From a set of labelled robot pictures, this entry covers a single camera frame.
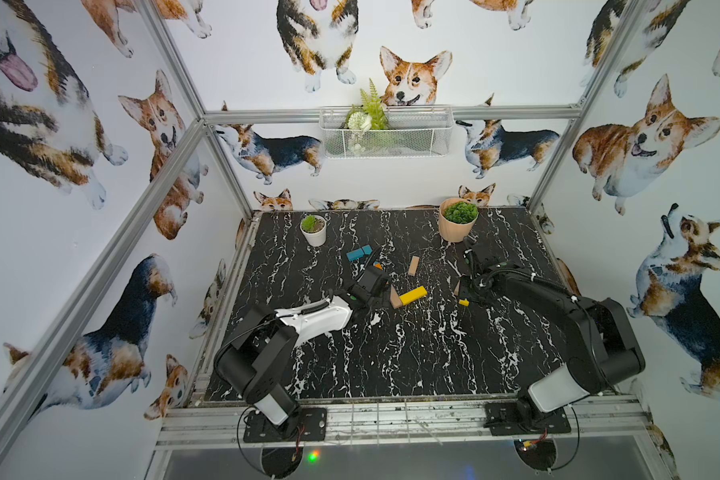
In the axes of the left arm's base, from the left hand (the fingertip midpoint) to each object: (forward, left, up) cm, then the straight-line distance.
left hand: (376, 283), depth 92 cm
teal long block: (+21, +3, -11) cm, 24 cm away
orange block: (+11, -1, -7) cm, 13 cm away
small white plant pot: (+21, +21, -3) cm, 30 cm away
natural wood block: (+10, -13, -6) cm, 18 cm away
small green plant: (+23, +23, +2) cm, 33 cm away
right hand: (-3, -27, -1) cm, 27 cm away
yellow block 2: (-5, -27, -4) cm, 28 cm away
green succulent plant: (+25, -30, +5) cm, 39 cm away
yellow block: (0, -12, -8) cm, 14 cm away
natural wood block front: (-2, -6, -6) cm, 9 cm away
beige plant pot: (+20, -27, 0) cm, 33 cm away
